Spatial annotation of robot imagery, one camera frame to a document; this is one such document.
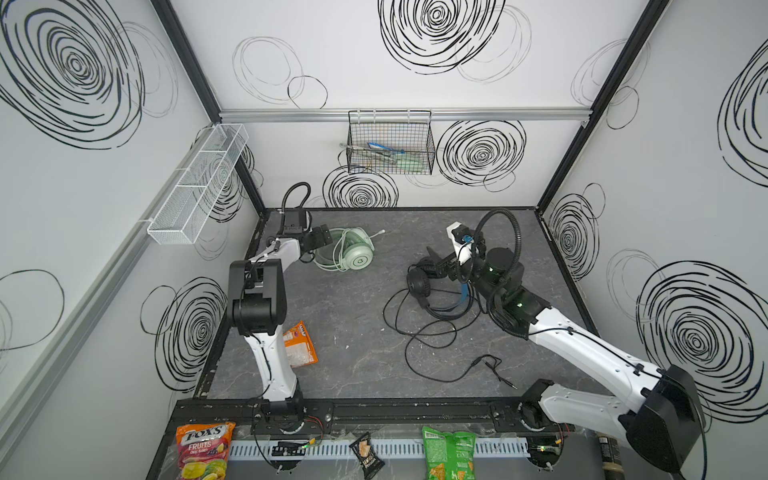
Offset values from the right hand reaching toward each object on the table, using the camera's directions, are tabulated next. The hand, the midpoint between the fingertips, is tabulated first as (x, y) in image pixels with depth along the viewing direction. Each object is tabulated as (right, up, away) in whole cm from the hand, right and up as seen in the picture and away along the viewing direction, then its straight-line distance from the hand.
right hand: (442, 237), depth 73 cm
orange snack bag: (-38, -31, +9) cm, 50 cm away
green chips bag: (0, -48, -7) cm, 49 cm away
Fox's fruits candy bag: (-55, -48, -6) cm, 74 cm away
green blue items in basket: (-11, +23, +14) cm, 29 cm away
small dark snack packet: (-19, -49, -4) cm, 53 cm away
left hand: (-37, +1, +30) cm, 48 cm away
